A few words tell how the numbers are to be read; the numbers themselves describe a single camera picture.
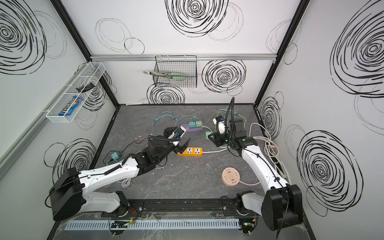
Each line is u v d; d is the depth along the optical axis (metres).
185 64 0.94
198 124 1.00
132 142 0.98
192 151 0.91
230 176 0.82
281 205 0.39
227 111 1.16
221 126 0.71
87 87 0.79
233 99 0.65
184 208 0.75
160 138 0.51
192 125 0.99
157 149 0.56
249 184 0.81
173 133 0.63
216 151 0.94
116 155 0.89
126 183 0.80
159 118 1.12
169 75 0.91
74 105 0.71
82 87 0.76
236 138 0.62
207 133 0.80
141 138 1.00
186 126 1.04
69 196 0.39
